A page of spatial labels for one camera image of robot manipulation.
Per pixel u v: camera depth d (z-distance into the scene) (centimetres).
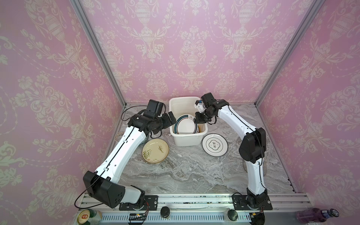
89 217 62
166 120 67
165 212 64
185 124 94
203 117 80
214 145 96
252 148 54
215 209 73
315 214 63
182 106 103
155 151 92
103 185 38
